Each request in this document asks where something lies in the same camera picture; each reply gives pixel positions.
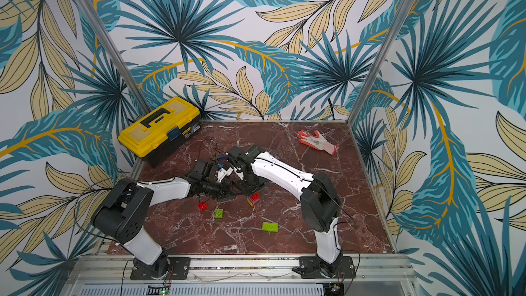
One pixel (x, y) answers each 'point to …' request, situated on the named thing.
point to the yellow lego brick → (249, 202)
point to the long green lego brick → (270, 227)
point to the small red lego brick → (203, 205)
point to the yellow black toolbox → (159, 129)
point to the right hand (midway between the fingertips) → (251, 190)
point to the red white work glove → (316, 141)
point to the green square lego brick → (218, 214)
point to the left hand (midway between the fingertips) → (238, 196)
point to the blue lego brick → (254, 203)
